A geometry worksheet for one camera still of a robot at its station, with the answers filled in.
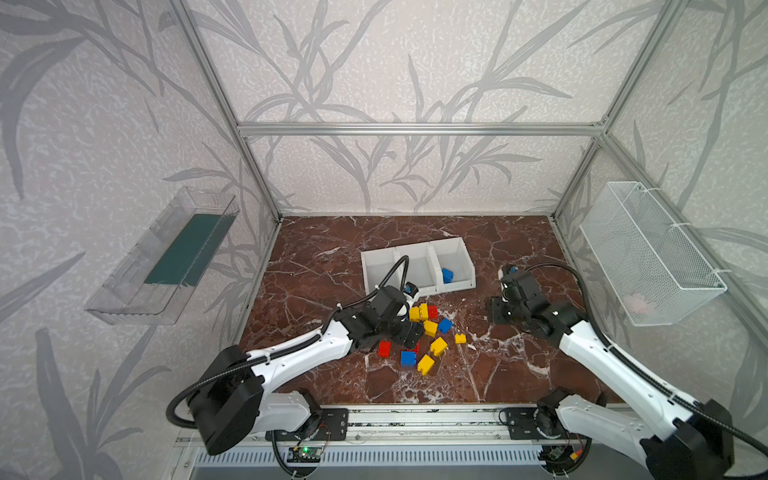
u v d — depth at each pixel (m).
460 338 0.88
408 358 0.83
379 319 0.62
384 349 0.86
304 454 0.71
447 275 0.99
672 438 0.39
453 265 1.02
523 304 0.59
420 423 0.75
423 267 1.07
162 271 0.65
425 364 0.82
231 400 0.41
